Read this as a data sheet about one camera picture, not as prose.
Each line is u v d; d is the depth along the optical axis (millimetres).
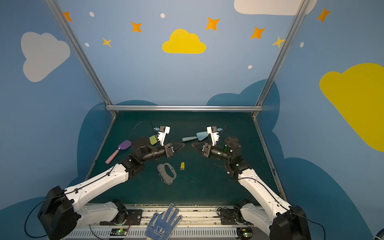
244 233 716
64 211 385
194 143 1070
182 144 691
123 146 998
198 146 715
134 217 752
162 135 659
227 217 744
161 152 638
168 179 867
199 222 739
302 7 694
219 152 639
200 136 1072
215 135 670
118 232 707
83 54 858
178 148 698
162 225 718
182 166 916
